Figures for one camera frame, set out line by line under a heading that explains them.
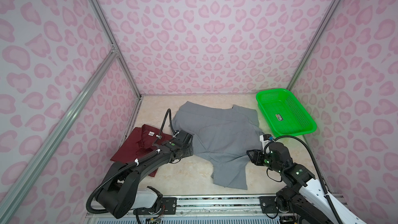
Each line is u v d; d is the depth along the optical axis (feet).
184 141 2.28
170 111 2.56
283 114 3.51
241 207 2.45
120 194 1.35
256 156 2.24
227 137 3.09
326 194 1.57
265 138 2.35
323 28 2.75
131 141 3.11
